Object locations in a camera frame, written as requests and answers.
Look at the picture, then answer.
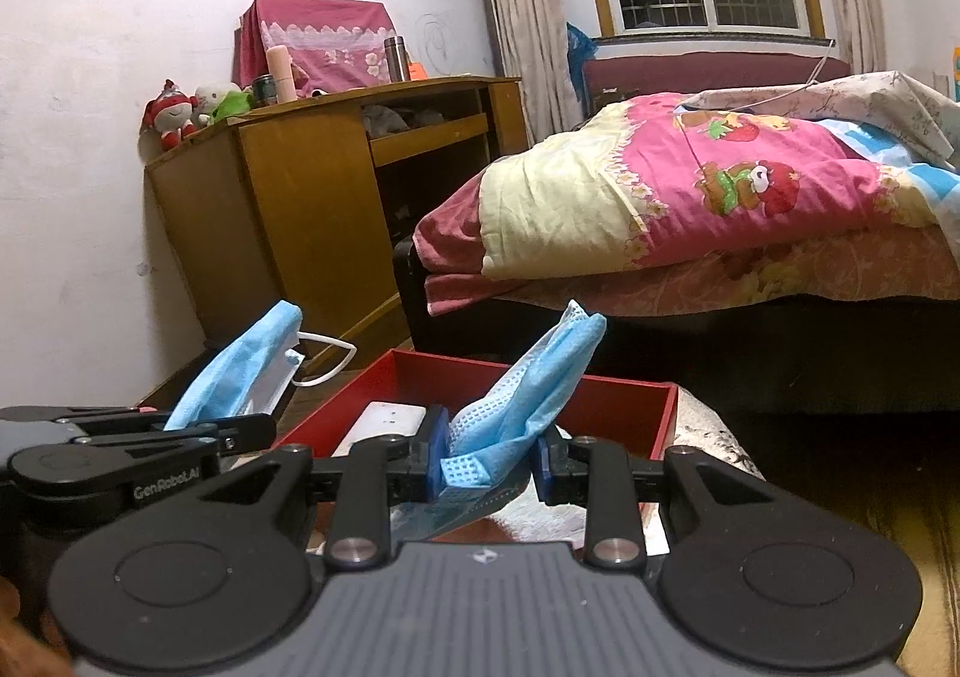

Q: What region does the red santa doll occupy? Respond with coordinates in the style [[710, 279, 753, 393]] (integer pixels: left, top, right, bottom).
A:
[[142, 79, 200, 151]]

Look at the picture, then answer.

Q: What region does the pink cylinder bottle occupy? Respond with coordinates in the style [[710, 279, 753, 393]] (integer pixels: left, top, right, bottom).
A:
[[266, 45, 298, 104]]

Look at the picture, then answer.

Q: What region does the white cable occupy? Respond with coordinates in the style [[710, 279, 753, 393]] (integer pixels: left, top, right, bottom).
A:
[[806, 39, 838, 85]]

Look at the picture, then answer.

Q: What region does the maroon blanket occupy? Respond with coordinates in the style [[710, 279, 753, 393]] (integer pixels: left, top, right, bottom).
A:
[[415, 185, 527, 318]]

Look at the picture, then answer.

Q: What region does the blue bag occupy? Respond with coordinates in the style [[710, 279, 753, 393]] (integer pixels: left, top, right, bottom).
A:
[[566, 23, 599, 123]]

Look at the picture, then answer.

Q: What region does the red cardboard box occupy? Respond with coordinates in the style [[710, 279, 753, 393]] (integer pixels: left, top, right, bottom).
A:
[[274, 347, 680, 469]]

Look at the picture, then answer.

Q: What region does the teal cloth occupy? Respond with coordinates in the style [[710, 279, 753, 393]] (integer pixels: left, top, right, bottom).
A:
[[390, 486, 530, 543]]

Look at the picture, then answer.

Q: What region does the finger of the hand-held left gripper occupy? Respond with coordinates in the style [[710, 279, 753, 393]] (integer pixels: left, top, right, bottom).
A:
[[75, 413, 277, 454], [0, 405, 172, 432]]

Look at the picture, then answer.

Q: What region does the pink strawberry print quilt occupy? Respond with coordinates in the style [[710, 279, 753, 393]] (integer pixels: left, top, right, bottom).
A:
[[480, 90, 960, 280]]

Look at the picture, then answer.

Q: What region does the white cat plush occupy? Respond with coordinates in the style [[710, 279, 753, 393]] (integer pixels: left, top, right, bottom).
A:
[[191, 83, 241, 127]]

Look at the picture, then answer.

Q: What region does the pink floral bedsheet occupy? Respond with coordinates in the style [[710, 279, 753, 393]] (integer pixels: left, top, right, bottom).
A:
[[424, 227, 960, 322]]

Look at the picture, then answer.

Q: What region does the wooden cabinet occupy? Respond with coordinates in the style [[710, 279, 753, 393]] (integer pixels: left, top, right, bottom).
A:
[[146, 75, 530, 348]]

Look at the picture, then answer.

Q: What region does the white rectangular packet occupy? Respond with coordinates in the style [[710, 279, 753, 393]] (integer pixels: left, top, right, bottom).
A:
[[330, 402, 428, 459]]

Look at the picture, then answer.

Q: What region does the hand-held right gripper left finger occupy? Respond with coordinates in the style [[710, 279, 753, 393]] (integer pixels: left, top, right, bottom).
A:
[[191, 405, 451, 569]]

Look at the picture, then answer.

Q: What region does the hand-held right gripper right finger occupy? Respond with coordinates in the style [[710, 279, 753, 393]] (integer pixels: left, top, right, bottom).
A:
[[531, 422, 770, 569]]

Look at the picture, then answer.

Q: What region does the dark wooden bed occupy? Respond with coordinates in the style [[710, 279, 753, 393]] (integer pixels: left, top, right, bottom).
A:
[[394, 35, 960, 417]]

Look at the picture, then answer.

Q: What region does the green plush toy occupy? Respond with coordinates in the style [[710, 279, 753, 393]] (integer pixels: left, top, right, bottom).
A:
[[210, 90, 254, 124]]

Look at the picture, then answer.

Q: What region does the pink cloth covered television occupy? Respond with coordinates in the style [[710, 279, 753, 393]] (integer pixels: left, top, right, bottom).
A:
[[236, 0, 410, 97]]

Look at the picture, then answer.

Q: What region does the grey cloth in cabinet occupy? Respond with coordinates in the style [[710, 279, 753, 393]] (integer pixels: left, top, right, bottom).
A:
[[361, 105, 447, 138]]

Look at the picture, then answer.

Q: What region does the person's left hand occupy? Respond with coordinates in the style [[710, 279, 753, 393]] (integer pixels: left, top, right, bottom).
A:
[[0, 576, 76, 677]]

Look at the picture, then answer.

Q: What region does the blue face mask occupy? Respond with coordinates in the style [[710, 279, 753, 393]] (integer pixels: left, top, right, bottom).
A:
[[439, 300, 608, 509], [163, 299, 357, 432]]

